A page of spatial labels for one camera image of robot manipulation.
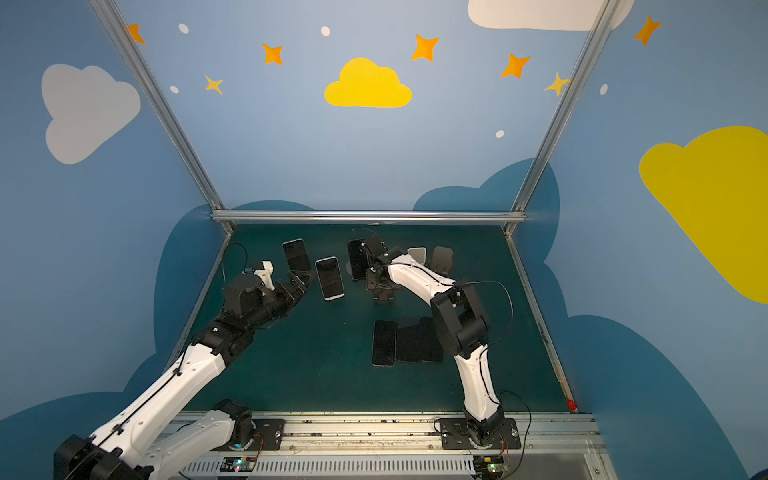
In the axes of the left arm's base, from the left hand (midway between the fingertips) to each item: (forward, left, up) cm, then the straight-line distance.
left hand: (314, 283), depth 76 cm
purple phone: (-6, -19, -24) cm, 31 cm away
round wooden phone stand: (+24, -39, -20) cm, 50 cm away
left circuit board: (-37, +16, -24) cm, 47 cm away
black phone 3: (-6, -26, -23) cm, 36 cm away
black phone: (+18, +11, -11) cm, 24 cm away
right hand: (+13, -18, -16) cm, 28 cm away
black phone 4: (-8, -32, -19) cm, 38 cm away
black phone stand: (+10, -18, -21) cm, 30 cm away
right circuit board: (-37, -45, -24) cm, 63 cm away
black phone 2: (+24, -8, -22) cm, 33 cm away
